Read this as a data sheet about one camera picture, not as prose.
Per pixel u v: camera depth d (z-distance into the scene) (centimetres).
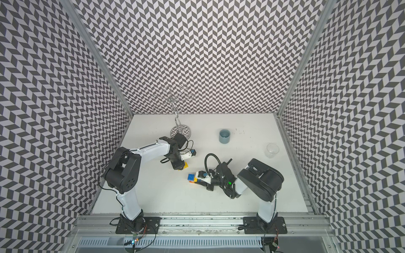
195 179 82
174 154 79
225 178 71
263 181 47
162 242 69
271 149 91
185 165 85
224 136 102
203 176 73
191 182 84
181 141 79
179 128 98
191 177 81
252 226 72
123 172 49
